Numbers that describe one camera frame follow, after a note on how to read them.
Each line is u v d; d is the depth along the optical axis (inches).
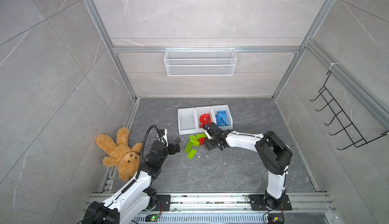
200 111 42.2
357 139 22.9
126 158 30.7
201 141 35.8
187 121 41.2
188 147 36.4
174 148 29.9
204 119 41.3
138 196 23.5
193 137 37.9
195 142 36.4
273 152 19.6
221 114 41.4
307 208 28.8
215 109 43.0
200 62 39.7
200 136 37.4
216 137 29.2
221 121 39.7
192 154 35.3
